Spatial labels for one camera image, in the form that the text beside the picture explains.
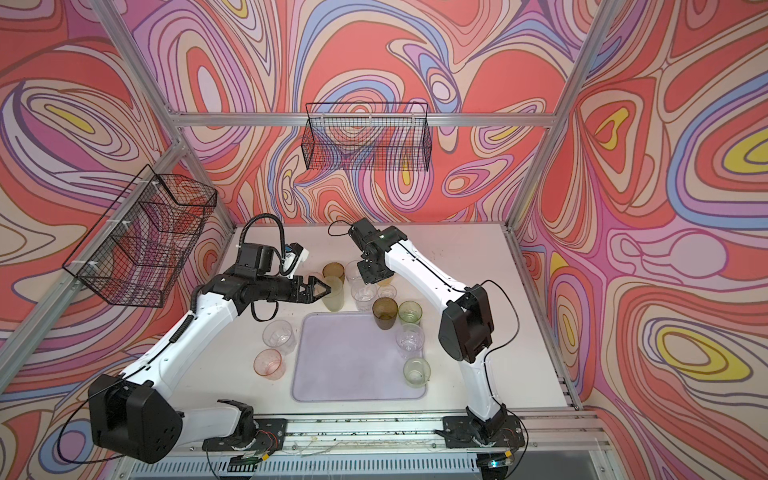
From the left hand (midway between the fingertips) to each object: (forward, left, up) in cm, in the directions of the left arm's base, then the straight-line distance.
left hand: (322, 287), depth 78 cm
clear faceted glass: (+8, -10, -16) cm, 21 cm away
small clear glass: (+9, -17, -17) cm, 26 cm away
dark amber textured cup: (+15, 0, -12) cm, 19 cm away
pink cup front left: (-14, +17, -19) cm, 29 cm away
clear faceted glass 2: (-6, -24, -20) cm, 32 cm away
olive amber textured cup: (+2, -16, -17) cm, 24 cm away
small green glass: (+2, -24, -16) cm, 29 cm away
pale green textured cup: (-16, -25, -20) cm, 36 cm away
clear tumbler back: (+15, -6, -15) cm, 22 cm away
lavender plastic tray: (-10, -4, -23) cm, 26 cm away
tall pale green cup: (+5, 0, -16) cm, 16 cm away
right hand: (+7, -15, -7) cm, 18 cm away
